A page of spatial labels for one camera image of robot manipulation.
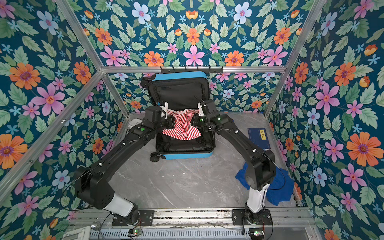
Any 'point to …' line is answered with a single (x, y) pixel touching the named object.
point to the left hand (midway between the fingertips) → (176, 114)
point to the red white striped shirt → (183, 129)
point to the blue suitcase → (181, 90)
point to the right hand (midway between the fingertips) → (190, 119)
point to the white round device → (134, 122)
